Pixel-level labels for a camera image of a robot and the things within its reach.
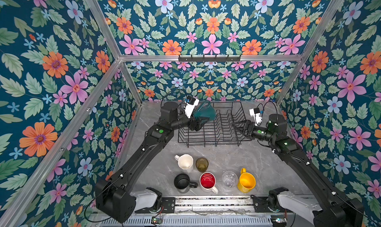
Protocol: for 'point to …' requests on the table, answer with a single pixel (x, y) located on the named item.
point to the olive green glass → (202, 164)
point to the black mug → (182, 181)
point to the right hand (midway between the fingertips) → (234, 126)
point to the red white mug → (207, 181)
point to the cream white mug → (185, 161)
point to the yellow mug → (246, 182)
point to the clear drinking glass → (229, 179)
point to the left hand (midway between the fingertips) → (205, 111)
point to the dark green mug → (206, 109)
